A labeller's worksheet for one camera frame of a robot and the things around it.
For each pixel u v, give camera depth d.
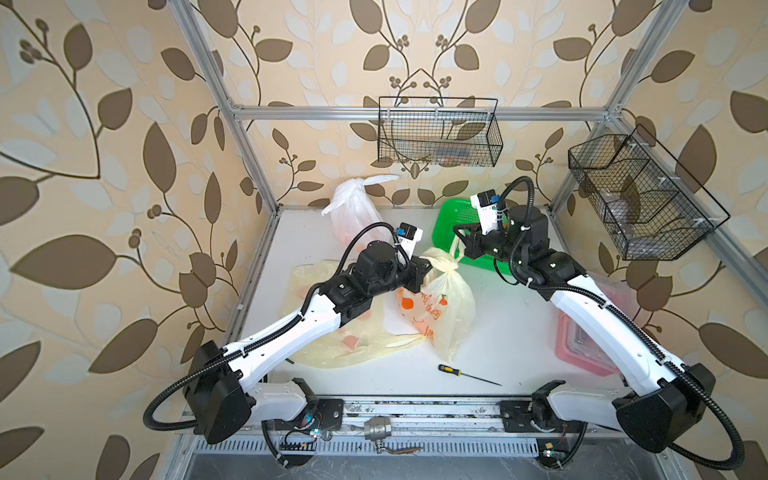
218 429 0.39
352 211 0.99
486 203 0.61
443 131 0.97
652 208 0.73
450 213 1.07
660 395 0.37
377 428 0.69
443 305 0.72
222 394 0.38
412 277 0.63
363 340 0.88
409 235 0.62
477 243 0.64
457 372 0.81
